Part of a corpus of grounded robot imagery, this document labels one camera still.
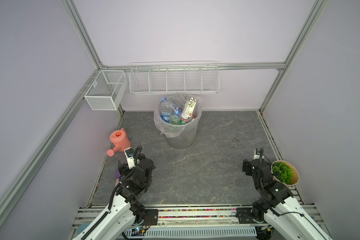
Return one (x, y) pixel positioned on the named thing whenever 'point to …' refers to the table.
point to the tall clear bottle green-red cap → (183, 121)
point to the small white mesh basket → (107, 90)
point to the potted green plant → (284, 172)
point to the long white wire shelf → (197, 77)
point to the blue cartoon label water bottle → (178, 111)
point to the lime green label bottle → (174, 119)
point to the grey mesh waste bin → (185, 140)
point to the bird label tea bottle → (189, 108)
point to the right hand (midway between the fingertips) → (256, 161)
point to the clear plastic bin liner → (171, 130)
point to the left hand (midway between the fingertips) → (129, 158)
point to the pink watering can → (121, 140)
